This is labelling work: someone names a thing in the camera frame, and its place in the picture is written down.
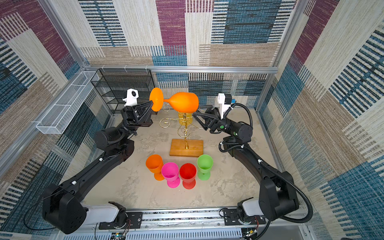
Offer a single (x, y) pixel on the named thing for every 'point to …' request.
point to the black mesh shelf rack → (114, 83)
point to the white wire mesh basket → (56, 120)
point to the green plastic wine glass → (204, 165)
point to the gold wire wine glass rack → (183, 147)
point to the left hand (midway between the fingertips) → (150, 107)
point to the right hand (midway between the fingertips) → (192, 113)
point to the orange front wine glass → (154, 163)
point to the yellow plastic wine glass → (185, 119)
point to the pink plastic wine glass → (170, 171)
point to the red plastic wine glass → (187, 172)
